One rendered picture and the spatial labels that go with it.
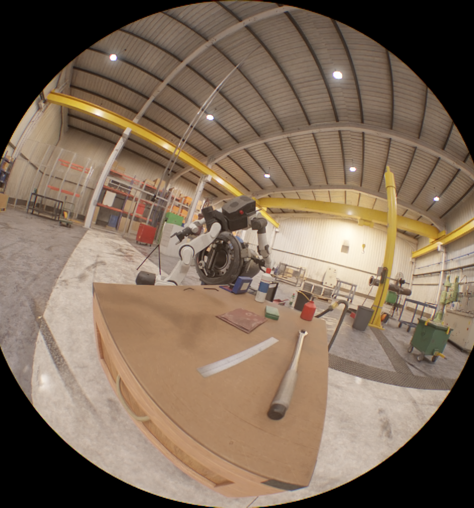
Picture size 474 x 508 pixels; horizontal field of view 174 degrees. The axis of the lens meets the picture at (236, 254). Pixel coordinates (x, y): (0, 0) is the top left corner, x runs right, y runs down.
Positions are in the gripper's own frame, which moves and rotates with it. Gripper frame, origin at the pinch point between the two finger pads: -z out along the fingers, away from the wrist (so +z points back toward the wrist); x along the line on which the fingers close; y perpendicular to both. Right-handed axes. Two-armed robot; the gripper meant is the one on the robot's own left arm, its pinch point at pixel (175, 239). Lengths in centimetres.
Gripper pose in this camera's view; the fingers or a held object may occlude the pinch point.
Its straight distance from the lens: 166.8
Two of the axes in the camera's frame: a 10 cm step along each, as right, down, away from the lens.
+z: 8.1, -5.5, 2.1
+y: -5.4, -5.6, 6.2
